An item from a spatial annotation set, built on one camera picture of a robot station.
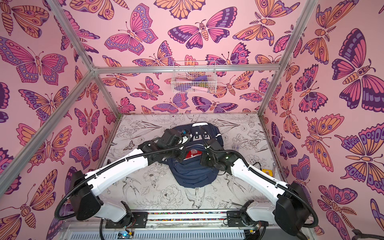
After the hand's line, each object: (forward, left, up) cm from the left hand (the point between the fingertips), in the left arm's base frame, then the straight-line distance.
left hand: (189, 150), depth 76 cm
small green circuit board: (-34, +32, -22) cm, 52 cm away
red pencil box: (+3, -1, -7) cm, 8 cm away
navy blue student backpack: (-8, -1, -11) cm, 13 cm away
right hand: (-1, -6, -6) cm, 8 cm away
